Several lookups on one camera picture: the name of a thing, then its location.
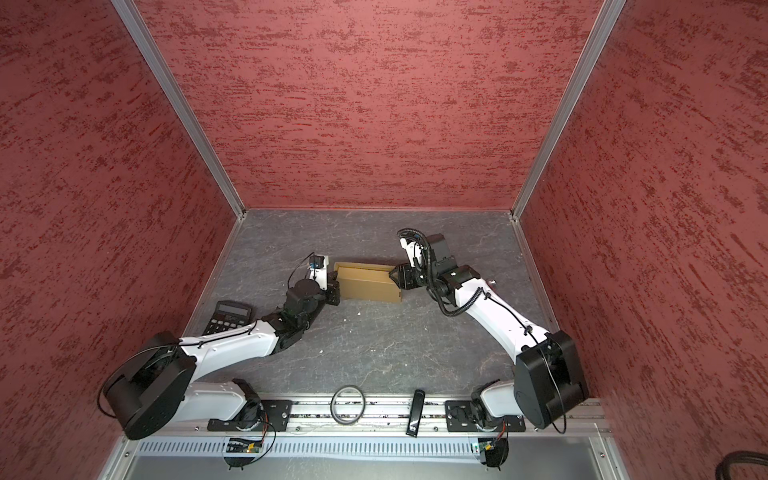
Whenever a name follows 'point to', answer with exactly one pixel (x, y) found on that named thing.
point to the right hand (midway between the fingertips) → (393, 279)
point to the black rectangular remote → (415, 413)
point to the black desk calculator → (229, 315)
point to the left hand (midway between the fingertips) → (338, 280)
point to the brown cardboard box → (367, 282)
